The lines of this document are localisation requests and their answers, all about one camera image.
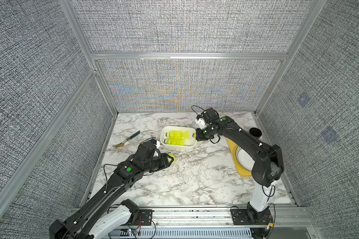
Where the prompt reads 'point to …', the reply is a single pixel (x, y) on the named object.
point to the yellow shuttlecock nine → (194, 135)
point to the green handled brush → (121, 143)
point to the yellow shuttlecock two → (179, 141)
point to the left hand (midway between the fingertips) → (174, 159)
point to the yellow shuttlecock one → (178, 134)
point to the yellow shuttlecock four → (171, 155)
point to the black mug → (256, 132)
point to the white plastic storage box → (191, 143)
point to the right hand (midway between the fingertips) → (196, 133)
